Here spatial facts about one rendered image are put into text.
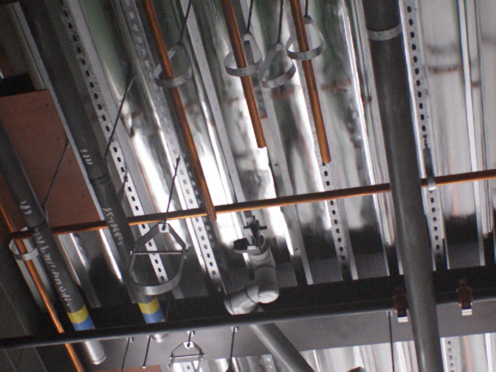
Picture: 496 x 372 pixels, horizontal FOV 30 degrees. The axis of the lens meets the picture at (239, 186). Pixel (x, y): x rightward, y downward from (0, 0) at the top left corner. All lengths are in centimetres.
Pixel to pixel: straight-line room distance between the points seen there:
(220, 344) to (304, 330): 38
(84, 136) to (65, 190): 89
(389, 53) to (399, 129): 24
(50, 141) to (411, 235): 161
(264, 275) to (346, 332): 56
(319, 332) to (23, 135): 149
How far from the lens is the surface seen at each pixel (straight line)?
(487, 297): 314
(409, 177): 267
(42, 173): 386
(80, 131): 302
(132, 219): 351
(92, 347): 371
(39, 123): 372
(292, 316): 317
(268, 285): 361
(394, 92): 250
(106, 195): 316
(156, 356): 421
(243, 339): 407
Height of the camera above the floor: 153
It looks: 52 degrees up
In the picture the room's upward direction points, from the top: 7 degrees clockwise
